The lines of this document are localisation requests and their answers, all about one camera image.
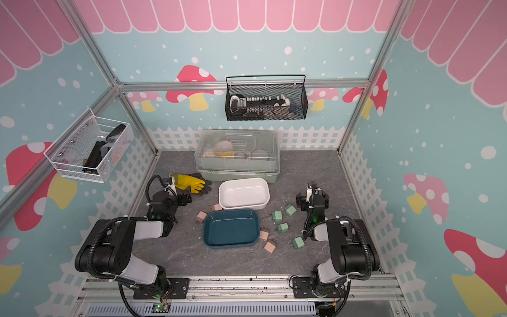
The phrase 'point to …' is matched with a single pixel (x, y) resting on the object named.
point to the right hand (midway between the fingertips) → (311, 191)
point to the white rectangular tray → (251, 193)
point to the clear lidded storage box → (238, 155)
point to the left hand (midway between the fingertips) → (181, 189)
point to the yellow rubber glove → (183, 181)
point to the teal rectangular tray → (231, 228)
